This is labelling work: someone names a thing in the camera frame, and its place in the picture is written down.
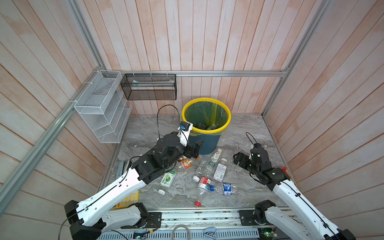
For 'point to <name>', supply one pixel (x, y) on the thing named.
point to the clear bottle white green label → (209, 170)
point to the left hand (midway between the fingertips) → (194, 141)
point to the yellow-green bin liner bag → (206, 115)
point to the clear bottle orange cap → (212, 126)
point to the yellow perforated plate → (132, 198)
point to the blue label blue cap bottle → (225, 189)
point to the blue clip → (210, 232)
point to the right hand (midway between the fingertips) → (239, 158)
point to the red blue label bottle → (204, 184)
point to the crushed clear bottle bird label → (214, 158)
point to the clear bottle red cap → (188, 202)
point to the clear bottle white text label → (220, 170)
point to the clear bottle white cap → (184, 185)
